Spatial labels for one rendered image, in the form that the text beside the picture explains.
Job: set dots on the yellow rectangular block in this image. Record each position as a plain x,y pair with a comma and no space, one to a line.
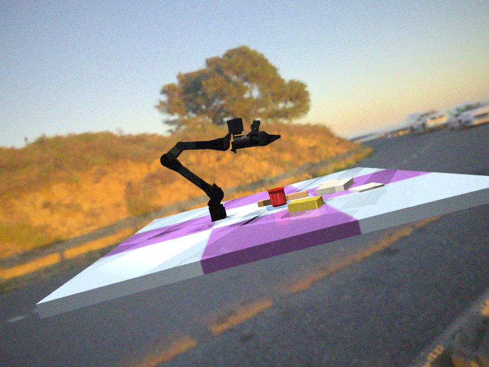
304,204

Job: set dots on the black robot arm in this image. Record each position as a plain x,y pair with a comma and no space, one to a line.
169,160

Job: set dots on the red cup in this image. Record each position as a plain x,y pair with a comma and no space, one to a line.
277,196

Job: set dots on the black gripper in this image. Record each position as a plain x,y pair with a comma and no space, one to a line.
260,139

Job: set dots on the orange flat bar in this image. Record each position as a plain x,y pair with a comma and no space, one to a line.
293,196

